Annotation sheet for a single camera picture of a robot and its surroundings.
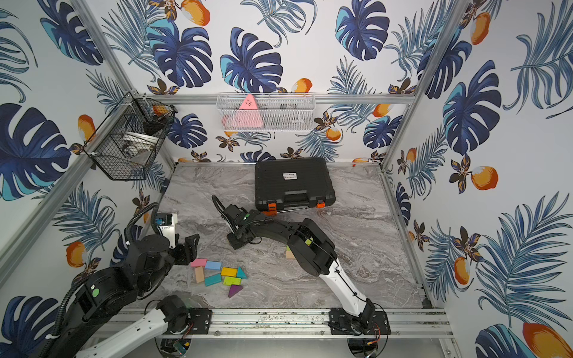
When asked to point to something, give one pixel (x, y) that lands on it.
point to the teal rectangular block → (212, 280)
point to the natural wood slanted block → (200, 274)
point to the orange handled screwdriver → (269, 212)
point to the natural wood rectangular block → (289, 255)
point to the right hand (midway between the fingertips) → (236, 241)
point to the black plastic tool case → (292, 183)
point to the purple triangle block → (233, 289)
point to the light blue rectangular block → (213, 265)
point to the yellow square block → (229, 271)
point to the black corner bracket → (165, 185)
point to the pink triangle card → (248, 115)
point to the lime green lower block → (230, 280)
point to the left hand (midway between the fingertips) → (189, 233)
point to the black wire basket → (130, 138)
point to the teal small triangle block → (240, 274)
